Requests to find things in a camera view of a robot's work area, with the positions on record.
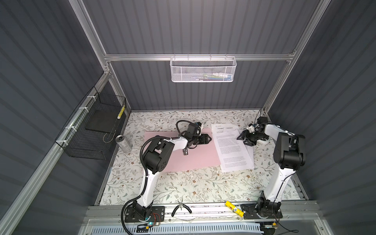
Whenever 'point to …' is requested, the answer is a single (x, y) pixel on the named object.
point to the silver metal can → (124, 145)
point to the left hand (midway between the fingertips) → (208, 139)
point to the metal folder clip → (185, 152)
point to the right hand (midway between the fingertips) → (242, 140)
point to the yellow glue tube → (234, 209)
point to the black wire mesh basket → (90, 132)
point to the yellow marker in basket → (121, 112)
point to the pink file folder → (202, 155)
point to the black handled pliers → (180, 204)
